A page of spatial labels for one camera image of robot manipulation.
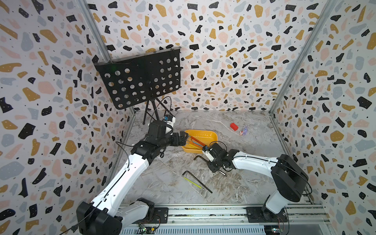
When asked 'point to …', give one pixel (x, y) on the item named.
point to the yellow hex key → (194, 146)
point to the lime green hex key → (193, 183)
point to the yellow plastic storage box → (206, 136)
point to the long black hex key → (200, 157)
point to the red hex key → (198, 141)
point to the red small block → (234, 126)
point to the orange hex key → (196, 144)
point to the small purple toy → (244, 132)
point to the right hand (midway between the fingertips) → (210, 164)
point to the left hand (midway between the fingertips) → (181, 133)
